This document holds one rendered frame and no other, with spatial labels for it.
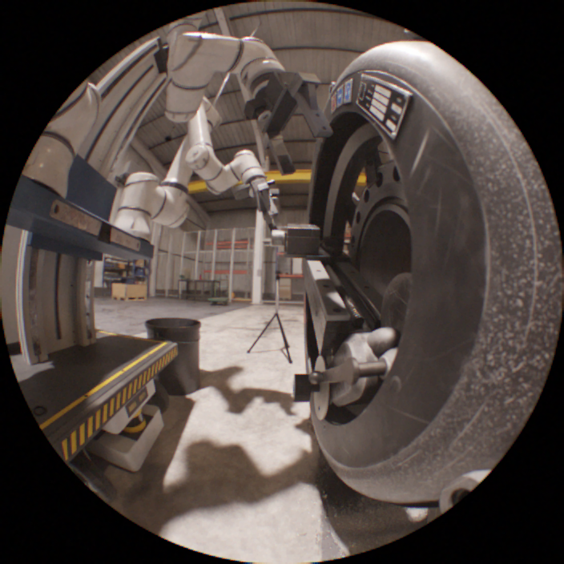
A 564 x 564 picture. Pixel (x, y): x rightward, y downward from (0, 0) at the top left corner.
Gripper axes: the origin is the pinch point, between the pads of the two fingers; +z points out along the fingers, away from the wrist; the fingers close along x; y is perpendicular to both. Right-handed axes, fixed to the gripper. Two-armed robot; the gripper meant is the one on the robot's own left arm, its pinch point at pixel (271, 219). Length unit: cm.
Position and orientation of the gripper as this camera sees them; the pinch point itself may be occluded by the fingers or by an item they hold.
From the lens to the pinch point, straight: 64.6
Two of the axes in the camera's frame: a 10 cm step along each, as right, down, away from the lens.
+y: 9.3, -3.7, 0.7
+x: -0.1, 1.6, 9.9
